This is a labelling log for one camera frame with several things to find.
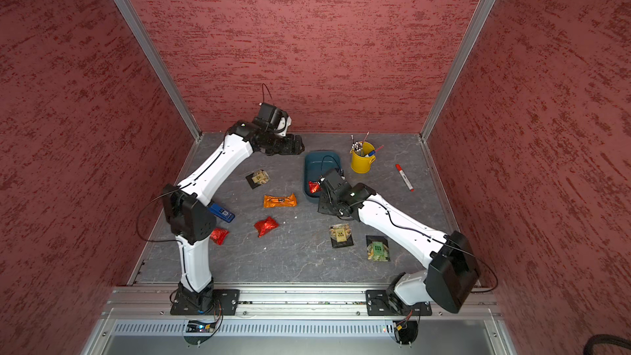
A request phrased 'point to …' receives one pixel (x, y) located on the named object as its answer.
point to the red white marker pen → (404, 177)
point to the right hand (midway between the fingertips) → (325, 210)
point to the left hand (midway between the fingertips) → (293, 153)
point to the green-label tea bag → (377, 248)
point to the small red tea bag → (314, 186)
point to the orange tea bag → (269, 201)
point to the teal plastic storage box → (317, 165)
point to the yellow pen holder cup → (362, 156)
